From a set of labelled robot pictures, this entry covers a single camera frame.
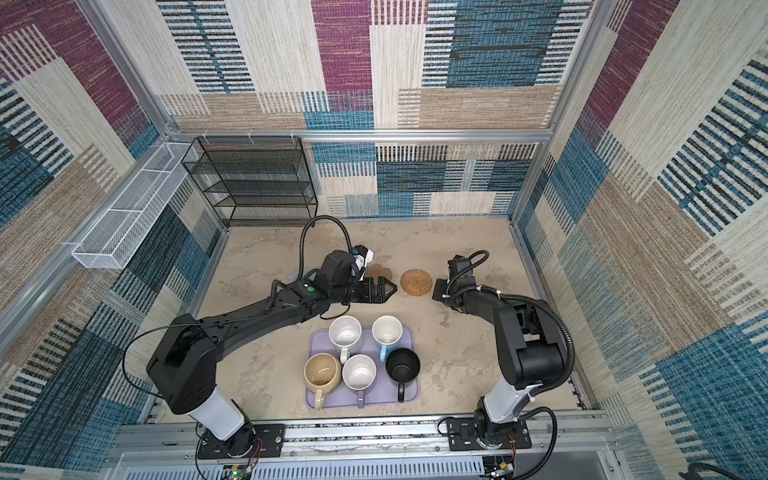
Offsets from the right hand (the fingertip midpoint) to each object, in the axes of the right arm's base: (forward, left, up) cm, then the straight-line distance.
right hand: (443, 293), depth 97 cm
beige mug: (-24, +36, -1) cm, 43 cm away
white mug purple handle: (-24, +26, -1) cm, 35 cm away
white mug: (-12, +31, 0) cm, 33 cm away
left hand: (-6, +18, +15) cm, 24 cm away
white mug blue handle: (-13, +18, +3) cm, 23 cm away
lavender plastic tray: (-30, +30, -1) cm, 42 cm away
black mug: (-23, +14, 0) cm, 27 cm away
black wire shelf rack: (+40, +65, +16) cm, 77 cm away
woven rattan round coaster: (+5, +8, -2) cm, 10 cm away
